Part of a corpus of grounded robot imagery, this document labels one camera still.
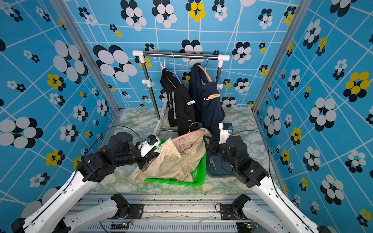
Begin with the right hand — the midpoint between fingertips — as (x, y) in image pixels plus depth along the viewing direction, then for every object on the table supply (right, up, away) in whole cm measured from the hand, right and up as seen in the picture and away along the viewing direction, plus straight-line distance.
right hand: (209, 136), depth 68 cm
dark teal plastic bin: (+7, -21, +20) cm, 30 cm away
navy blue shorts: (+2, +12, +9) cm, 15 cm away
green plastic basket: (-4, -25, +17) cm, 31 cm away
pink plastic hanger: (-10, +2, -1) cm, 10 cm away
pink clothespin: (+4, -18, +22) cm, 28 cm away
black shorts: (-14, +14, +9) cm, 22 cm away
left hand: (-23, -6, -3) cm, 24 cm away
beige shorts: (-15, -14, +10) cm, 23 cm away
